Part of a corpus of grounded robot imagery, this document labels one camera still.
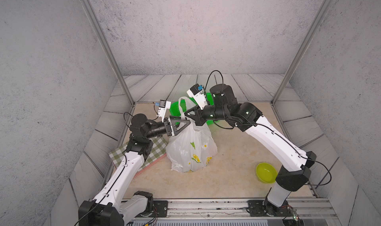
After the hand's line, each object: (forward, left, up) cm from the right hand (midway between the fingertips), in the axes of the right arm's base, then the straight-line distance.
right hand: (185, 114), depth 61 cm
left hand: (-2, -1, -4) cm, 5 cm away
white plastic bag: (-6, -3, -17) cm, 19 cm away
